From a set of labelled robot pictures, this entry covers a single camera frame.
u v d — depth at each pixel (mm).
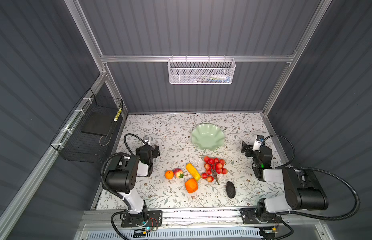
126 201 537
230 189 788
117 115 819
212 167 876
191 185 788
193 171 857
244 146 850
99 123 784
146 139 846
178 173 846
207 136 1047
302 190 454
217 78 917
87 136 732
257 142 793
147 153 754
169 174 854
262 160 704
